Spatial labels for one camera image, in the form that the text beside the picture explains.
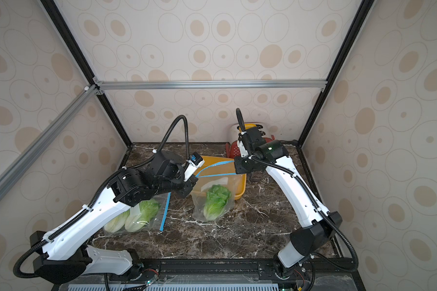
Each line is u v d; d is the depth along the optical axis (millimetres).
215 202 776
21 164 571
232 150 1005
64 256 389
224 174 678
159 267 744
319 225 402
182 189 567
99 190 416
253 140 542
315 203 421
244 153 658
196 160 543
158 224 777
